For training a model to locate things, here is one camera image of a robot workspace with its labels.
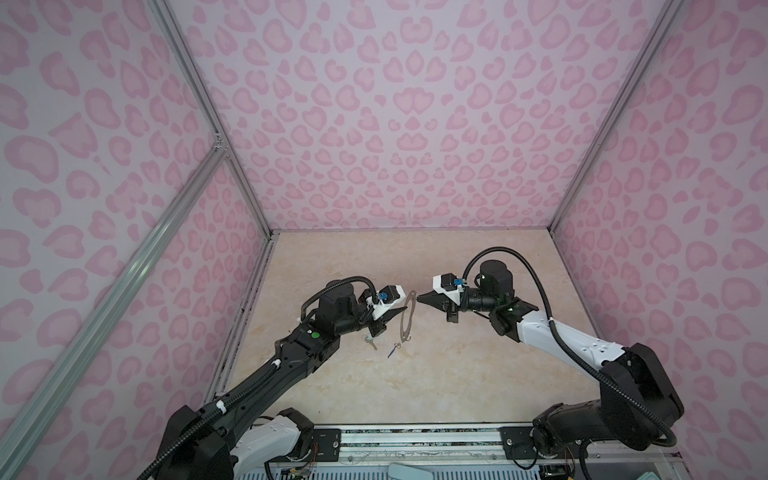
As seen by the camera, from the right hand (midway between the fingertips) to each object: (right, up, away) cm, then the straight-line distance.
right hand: (424, 297), depth 76 cm
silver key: (-15, -15, +16) cm, 27 cm away
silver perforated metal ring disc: (-5, -9, -2) cm, 11 cm away
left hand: (-6, 0, -2) cm, 6 cm away
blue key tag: (-8, -15, +4) cm, 18 cm away
